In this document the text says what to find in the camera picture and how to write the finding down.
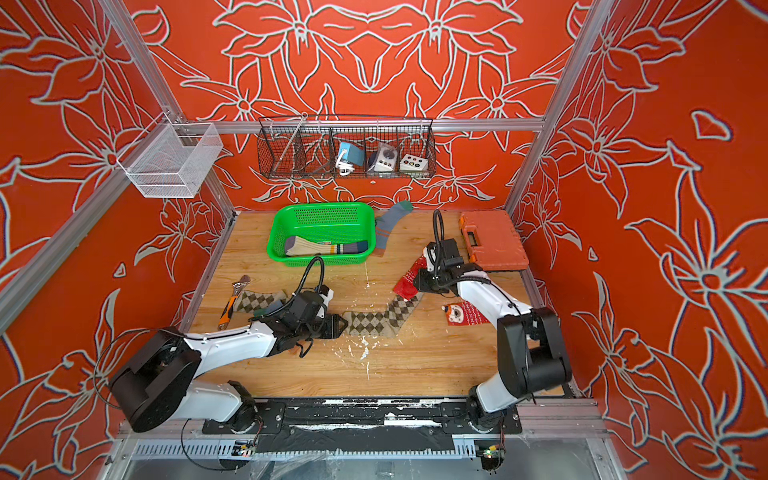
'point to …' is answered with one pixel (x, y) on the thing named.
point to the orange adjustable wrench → (229, 306)
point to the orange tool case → (492, 241)
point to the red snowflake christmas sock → (406, 286)
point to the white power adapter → (387, 157)
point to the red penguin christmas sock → (463, 313)
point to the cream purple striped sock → (295, 245)
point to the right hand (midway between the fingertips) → (411, 280)
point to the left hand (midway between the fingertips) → (344, 322)
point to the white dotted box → (413, 163)
